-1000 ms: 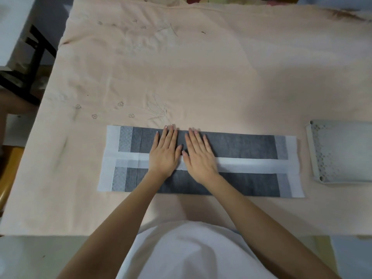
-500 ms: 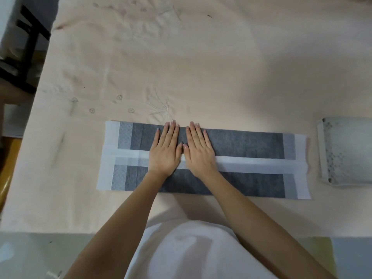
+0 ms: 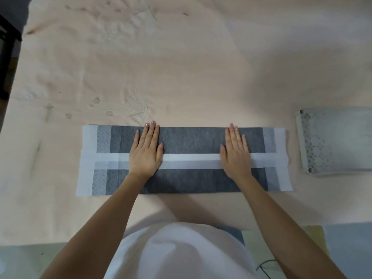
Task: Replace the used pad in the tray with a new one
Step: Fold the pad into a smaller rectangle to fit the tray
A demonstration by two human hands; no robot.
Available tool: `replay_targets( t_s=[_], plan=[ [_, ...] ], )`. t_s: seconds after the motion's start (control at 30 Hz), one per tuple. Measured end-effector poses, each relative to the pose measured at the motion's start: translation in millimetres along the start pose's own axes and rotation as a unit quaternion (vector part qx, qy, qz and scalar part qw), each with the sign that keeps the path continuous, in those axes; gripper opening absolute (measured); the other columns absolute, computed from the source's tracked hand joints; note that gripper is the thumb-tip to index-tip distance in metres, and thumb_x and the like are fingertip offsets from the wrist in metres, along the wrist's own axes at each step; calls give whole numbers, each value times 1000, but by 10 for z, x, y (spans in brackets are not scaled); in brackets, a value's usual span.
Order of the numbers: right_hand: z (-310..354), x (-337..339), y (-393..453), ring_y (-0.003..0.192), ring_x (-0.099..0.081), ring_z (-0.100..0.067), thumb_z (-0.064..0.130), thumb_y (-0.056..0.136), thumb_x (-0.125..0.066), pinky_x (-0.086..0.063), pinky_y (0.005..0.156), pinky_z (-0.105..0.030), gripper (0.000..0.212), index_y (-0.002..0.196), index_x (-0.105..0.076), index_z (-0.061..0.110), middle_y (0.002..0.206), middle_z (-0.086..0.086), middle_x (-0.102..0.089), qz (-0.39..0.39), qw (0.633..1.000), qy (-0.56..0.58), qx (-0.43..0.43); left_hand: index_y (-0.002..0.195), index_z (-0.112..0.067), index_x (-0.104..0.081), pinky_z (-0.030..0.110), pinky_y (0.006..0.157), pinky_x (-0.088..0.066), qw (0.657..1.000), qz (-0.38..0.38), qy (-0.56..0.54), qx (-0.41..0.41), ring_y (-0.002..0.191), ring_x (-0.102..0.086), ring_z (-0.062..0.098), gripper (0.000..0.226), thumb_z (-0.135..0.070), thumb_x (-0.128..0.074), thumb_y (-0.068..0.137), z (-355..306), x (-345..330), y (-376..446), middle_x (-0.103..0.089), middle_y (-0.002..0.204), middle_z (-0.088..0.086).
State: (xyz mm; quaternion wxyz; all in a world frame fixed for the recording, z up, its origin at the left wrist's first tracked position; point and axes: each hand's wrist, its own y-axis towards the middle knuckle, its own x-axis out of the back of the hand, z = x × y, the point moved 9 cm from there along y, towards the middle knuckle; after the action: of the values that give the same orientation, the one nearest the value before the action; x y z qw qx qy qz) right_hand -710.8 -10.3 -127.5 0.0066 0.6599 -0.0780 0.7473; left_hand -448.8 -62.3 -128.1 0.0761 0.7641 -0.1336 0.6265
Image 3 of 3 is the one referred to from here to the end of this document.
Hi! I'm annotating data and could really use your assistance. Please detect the person's white shirt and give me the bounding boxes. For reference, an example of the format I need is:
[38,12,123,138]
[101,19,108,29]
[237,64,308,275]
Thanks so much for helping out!
[103,222,259,279]

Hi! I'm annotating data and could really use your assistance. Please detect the thin dark floor cable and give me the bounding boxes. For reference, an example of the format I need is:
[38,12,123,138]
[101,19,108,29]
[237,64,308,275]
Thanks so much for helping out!
[255,259,278,278]

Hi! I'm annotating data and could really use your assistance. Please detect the person's right forearm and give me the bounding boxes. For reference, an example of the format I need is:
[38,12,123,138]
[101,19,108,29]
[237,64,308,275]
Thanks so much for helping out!
[237,174,346,279]

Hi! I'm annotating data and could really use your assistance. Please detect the beige plastic tray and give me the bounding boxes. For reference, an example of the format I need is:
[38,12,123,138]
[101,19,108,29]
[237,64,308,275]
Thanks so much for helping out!
[295,107,372,175]

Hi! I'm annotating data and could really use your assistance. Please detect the person's left hand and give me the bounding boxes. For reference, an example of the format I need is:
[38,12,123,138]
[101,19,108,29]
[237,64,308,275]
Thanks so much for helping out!
[127,121,165,180]

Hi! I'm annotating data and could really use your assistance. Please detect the person's blue jeans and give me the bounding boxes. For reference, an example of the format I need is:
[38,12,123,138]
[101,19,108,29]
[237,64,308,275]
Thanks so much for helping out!
[220,226,245,245]

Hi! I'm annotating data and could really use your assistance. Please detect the person's right hand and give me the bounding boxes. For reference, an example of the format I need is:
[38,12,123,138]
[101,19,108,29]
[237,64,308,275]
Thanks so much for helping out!
[219,123,253,183]

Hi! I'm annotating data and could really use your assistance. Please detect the white folding table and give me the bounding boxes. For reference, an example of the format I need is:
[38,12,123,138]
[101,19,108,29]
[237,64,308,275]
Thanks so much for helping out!
[0,14,22,101]

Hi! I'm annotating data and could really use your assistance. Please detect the pink tablecloth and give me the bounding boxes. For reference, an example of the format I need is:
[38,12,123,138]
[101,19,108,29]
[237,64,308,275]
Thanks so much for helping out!
[0,0,372,247]

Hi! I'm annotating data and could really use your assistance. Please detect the person's left forearm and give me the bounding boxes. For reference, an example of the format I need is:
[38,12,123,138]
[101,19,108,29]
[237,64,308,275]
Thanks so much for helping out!
[40,172,149,279]

